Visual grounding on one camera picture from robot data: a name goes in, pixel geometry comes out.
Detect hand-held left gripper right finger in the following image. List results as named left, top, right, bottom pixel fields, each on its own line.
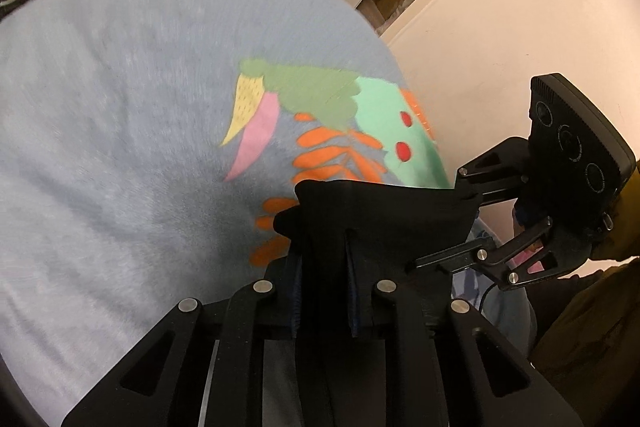
left=345, top=251, right=584, bottom=427

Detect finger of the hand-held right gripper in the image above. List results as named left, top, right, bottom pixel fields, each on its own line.
left=456, top=137, right=531, bottom=208
left=412, top=217, right=576, bottom=293

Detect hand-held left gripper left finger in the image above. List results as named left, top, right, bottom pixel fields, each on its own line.
left=61, top=252, right=306, bottom=427

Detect black pants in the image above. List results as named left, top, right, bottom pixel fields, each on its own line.
left=274, top=179, right=481, bottom=427

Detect blue printed bed cover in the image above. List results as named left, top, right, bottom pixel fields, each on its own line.
left=0, top=0, right=453, bottom=418

